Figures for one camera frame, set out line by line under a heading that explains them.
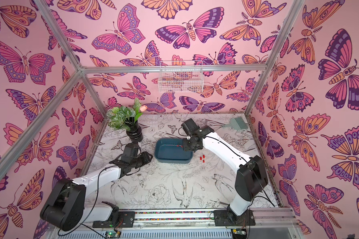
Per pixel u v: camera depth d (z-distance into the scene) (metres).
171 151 1.13
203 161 0.95
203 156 0.96
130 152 0.69
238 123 1.13
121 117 0.84
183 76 0.95
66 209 0.42
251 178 0.44
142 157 0.80
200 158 0.96
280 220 0.73
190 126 0.65
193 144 0.70
